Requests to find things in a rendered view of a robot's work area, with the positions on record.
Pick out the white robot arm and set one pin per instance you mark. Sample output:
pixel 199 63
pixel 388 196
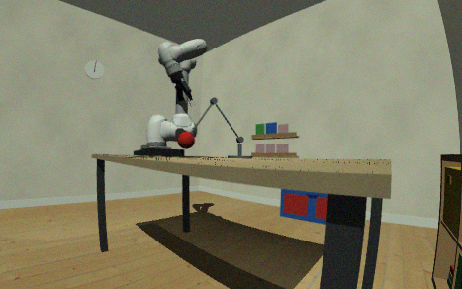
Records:
pixel 159 130

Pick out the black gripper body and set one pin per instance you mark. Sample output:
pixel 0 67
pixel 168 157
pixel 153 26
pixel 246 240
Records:
pixel 176 78

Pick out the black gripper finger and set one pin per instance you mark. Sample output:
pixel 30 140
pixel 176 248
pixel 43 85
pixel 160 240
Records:
pixel 187 91
pixel 180 96

